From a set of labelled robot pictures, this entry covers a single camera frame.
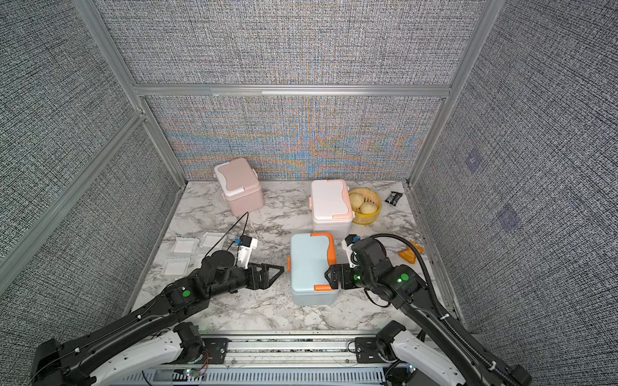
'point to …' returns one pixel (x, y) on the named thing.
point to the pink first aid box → (240, 186)
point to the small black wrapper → (393, 198)
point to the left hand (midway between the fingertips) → (280, 269)
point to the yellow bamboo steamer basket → (356, 196)
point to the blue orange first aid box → (311, 255)
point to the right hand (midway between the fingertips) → (337, 268)
